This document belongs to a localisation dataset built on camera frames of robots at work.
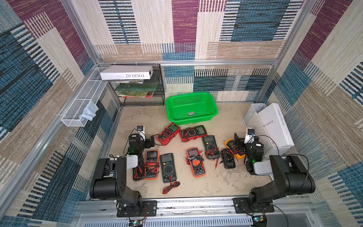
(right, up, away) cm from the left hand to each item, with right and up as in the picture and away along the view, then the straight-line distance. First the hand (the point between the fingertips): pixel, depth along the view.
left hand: (145, 135), depth 95 cm
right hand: (+64, +3, -4) cm, 64 cm away
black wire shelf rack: (+4, +27, +25) cm, 37 cm away
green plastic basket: (+27, +19, +22) cm, 40 cm away
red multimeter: (+12, -2, -1) cm, 12 cm away
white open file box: (+71, +9, +2) cm, 72 cm away
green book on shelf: (-6, +30, -1) cm, 30 cm away
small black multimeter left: (-1, -20, -14) cm, 24 cm away
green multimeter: (+43, -7, -2) cm, 43 cm away
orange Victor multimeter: (+6, -16, -10) cm, 20 cm away
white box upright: (+77, +7, -14) cm, 78 cm away
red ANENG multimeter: (+32, +1, +4) cm, 32 cm away
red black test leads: (+19, -26, -15) cm, 35 cm away
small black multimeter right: (+52, -11, -7) cm, 54 cm away
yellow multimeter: (+54, -5, -1) cm, 55 cm away
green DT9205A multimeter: (+16, -17, -10) cm, 25 cm away
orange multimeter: (+31, -12, -8) cm, 34 cm away
